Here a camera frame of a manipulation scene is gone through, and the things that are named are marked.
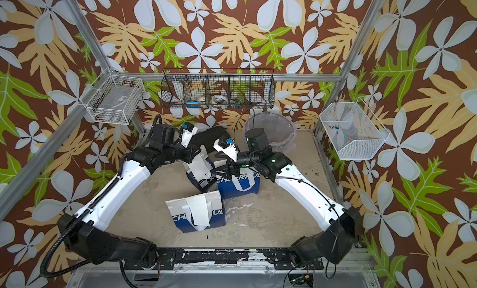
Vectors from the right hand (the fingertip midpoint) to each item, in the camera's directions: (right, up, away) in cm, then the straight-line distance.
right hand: (214, 162), depth 67 cm
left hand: (-7, +5, +9) cm, 12 cm away
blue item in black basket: (-14, +27, +23) cm, 38 cm away
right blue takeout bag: (+12, -10, +13) cm, 21 cm away
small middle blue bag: (-9, -13, +18) cm, 25 cm away
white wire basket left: (-49, +28, +18) cm, 60 cm away
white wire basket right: (+63, +12, +18) cm, 66 cm away
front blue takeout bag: (-13, -21, +2) cm, 25 cm away
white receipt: (-5, -18, -1) cm, 19 cm away
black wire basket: (-2, +37, +30) cm, 48 cm away
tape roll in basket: (-1, +31, +31) cm, 44 cm away
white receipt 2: (-8, -3, +13) cm, 16 cm away
